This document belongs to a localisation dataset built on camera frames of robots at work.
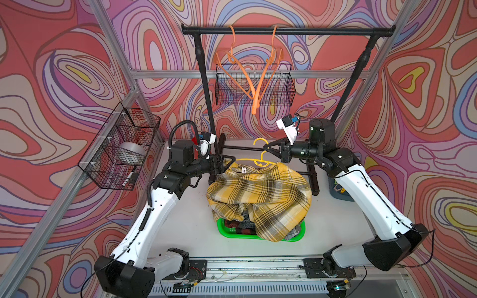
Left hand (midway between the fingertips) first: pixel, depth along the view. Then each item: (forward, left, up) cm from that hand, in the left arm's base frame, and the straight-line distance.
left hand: (229, 160), depth 69 cm
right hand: (0, -13, +5) cm, 14 cm away
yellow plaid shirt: (-11, -18, -8) cm, 22 cm away
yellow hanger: (-2, -11, +1) cm, 11 cm away
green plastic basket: (-20, -28, -23) cm, 41 cm away
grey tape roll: (+3, +38, +1) cm, 39 cm away
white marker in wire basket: (-7, +41, -7) cm, 42 cm away
